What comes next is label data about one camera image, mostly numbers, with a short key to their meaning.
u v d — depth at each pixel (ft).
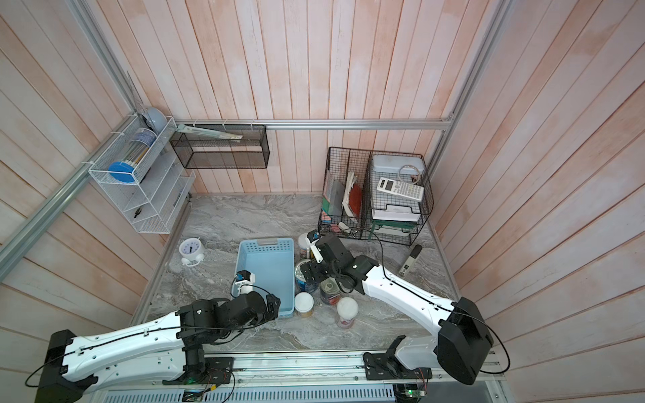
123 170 2.26
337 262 1.95
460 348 1.32
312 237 2.33
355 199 3.51
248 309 1.73
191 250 3.21
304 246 2.84
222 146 3.39
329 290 2.62
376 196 3.02
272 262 3.21
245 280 2.17
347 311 2.44
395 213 2.96
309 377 2.40
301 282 2.69
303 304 2.62
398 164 3.27
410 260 3.06
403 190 3.03
